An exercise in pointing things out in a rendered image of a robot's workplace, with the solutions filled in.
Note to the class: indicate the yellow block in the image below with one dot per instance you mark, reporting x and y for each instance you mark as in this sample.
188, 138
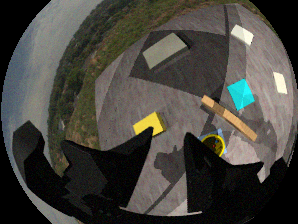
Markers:
155, 120

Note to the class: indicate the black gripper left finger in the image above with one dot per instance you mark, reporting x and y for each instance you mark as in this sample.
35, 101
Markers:
121, 166

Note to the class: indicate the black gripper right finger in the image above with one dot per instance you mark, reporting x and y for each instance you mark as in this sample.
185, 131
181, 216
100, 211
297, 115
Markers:
208, 175

